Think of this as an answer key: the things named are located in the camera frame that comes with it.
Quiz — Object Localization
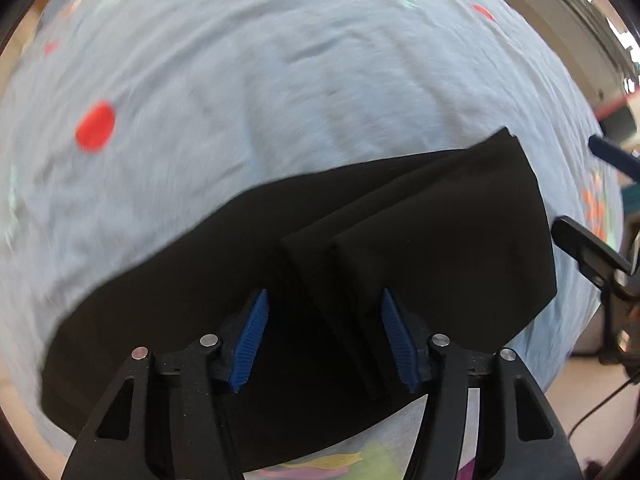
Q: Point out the black pants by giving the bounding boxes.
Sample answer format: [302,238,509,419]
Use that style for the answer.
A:
[40,131,556,471]

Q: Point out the blue patterned bed sheet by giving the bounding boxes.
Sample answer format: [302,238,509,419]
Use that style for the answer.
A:
[1,0,623,479]

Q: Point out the long desk with rail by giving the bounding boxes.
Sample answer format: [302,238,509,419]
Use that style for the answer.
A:
[504,0,638,108]

